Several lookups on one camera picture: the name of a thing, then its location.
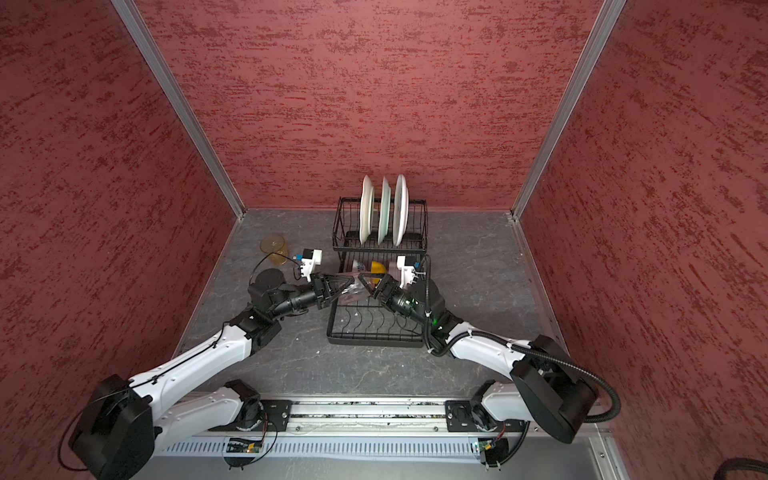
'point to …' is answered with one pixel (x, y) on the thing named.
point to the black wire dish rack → (358, 317)
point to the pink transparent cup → (357, 290)
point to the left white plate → (366, 214)
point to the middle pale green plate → (384, 211)
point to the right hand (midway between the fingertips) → (360, 287)
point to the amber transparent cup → (276, 247)
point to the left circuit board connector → (241, 445)
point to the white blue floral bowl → (358, 266)
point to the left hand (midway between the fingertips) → (354, 286)
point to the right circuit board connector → (493, 451)
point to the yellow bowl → (377, 268)
